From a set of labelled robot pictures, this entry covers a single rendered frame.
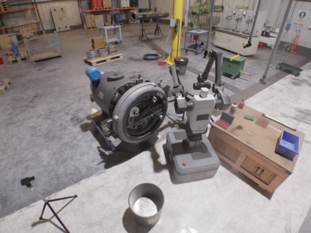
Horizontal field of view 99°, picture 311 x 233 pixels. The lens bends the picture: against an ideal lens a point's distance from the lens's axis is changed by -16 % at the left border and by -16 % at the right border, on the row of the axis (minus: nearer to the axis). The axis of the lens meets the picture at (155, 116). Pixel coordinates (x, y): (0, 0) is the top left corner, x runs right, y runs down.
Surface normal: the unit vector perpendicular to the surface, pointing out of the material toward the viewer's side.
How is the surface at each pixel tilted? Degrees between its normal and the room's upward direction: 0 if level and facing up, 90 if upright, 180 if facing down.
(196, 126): 90
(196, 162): 0
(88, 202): 0
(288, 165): 0
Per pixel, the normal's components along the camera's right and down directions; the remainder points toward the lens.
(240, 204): 0.00, -0.79
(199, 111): 0.15, 0.61
